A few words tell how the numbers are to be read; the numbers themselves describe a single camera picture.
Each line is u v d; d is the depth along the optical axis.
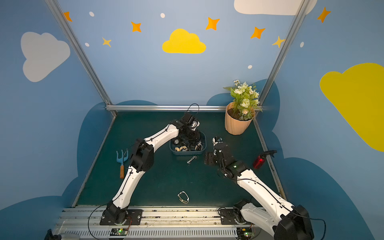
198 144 0.98
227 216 0.74
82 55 0.85
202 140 0.96
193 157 0.96
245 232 0.71
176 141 1.02
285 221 0.39
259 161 0.86
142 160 0.62
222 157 0.60
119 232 0.71
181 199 0.80
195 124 0.89
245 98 0.88
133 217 0.75
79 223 0.75
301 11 0.70
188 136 0.88
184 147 0.95
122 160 0.95
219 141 0.70
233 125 0.99
